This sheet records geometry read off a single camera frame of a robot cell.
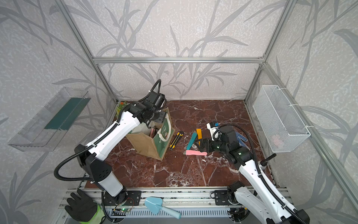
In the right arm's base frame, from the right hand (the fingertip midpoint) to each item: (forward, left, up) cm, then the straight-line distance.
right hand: (201, 139), depth 75 cm
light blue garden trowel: (-27, +25, -19) cm, 41 cm away
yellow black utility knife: (+10, +15, -19) cm, 27 cm away
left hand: (+13, +23, +5) cm, 27 cm away
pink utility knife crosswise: (0, +5, -18) cm, 19 cm away
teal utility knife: (+11, +4, -19) cm, 22 cm away
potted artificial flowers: (+49, +66, -23) cm, 86 cm away
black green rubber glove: (-29, +61, -17) cm, 69 cm away
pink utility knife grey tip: (+14, +32, -16) cm, 39 cm away
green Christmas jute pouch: (-2, +25, +2) cm, 25 cm away
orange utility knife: (+15, -1, -19) cm, 24 cm away
